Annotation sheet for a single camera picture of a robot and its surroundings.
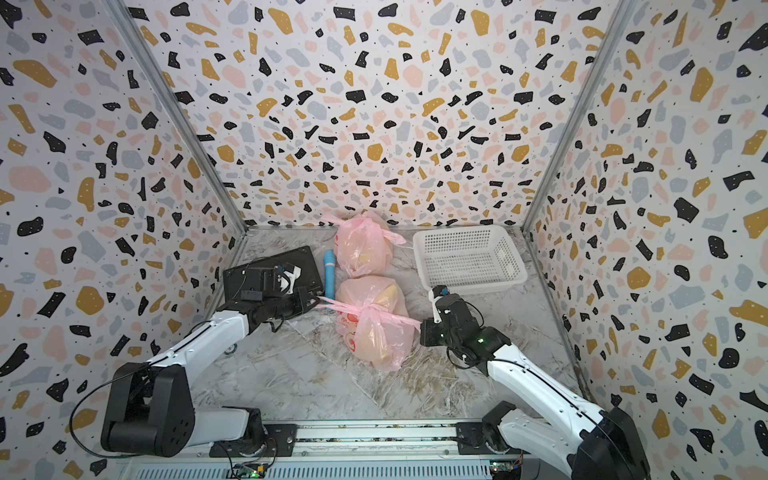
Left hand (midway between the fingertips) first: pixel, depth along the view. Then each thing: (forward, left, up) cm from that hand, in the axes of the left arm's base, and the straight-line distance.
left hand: (320, 297), depth 86 cm
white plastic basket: (+24, -50, -13) cm, 57 cm away
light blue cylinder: (+17, +2, -10) cm, 20 cm away
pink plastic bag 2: (-9, -16, +1) cm, 18 cm away
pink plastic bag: (+19, -11, +1) cm, 22 cm away
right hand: (-9, -29, 0) cm, 30 cm away
